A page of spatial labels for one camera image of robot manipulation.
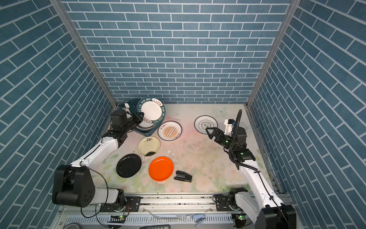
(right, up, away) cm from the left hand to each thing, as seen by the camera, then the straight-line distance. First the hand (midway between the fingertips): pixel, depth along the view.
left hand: (145, 112), depth 84 cm
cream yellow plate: (-2, -22, +12) cm, 25 cm away
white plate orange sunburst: (+12, -13, +20) cm, 26 cm away
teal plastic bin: (-2, -14, +12) cm, 18 cm away
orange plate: (+9, -35, +3) cm, 36 cm away
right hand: (+38, -10, -6) cm, 40 cm away
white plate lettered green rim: (+4, +2, +6) cm, 7 cm away
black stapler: (+23, -37, -3) cm, 44 cm away
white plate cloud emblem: (+37, -7, +24) cm, 45 cm away
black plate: (-11, -33, +2) cm, 34 cm away
